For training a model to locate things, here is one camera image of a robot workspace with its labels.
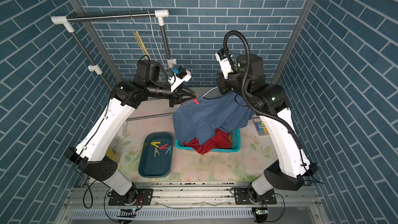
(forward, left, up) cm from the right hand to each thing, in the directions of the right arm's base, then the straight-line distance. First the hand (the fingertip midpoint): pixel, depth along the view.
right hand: (222, 73), depth 59 cm
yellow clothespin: (-9, +36, -48) cm, 61 cm away
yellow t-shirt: (-5, -7, -41) cm, 42 cm away
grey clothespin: (-14, +34, -47) cm, 60 cm away
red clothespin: (-11, +30, -47) cm, 57 cm away
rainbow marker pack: (+7, -28, -48) cm, 56 cm away
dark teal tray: (-17, +34, -49) cm, 62 cm away
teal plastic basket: (-6, -10, -42) cm, 43 cm away
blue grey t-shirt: (-7, +11, -24) cm, 27 cm away
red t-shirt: (-9, -2, -38) cm, 39 cm away
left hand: (-6, +9, -7) cm, 13 cm away
